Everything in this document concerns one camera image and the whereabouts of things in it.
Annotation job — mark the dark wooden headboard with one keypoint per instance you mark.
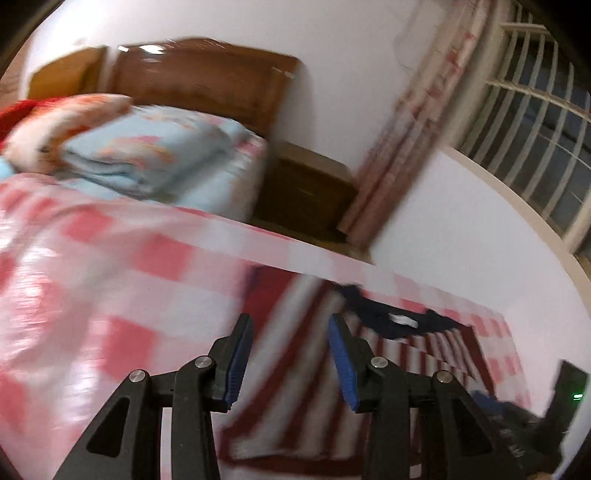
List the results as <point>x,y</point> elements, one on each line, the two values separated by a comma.
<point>244,84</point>

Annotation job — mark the wooden nightstand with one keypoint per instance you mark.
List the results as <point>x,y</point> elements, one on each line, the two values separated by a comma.
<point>305,192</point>

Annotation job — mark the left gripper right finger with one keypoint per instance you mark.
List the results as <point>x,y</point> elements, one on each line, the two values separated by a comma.
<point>458,440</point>

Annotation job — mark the barred window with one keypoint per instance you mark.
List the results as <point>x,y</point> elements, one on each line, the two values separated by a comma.
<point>521,122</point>

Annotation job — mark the blue floral pillow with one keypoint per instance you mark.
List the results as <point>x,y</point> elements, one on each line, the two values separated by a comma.
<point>144,151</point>

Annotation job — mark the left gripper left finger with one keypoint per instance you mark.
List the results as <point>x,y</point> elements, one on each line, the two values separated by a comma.
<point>123,439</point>

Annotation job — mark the red striped knit sweater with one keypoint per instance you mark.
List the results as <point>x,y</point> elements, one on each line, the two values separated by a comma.
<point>299,407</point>

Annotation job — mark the orange floral pillow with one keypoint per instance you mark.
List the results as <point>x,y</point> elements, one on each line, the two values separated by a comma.
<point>34,144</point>

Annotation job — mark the pink floral curtain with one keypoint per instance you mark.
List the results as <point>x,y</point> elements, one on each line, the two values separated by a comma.
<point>413,128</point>

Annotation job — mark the light wooden headboard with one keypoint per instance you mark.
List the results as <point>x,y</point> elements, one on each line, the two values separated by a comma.
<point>76,73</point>

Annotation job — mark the pink checkered bed cover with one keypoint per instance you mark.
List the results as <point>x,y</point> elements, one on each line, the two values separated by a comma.
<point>94,289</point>

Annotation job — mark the red blanket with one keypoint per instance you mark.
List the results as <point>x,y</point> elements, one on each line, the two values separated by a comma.
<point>15,113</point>

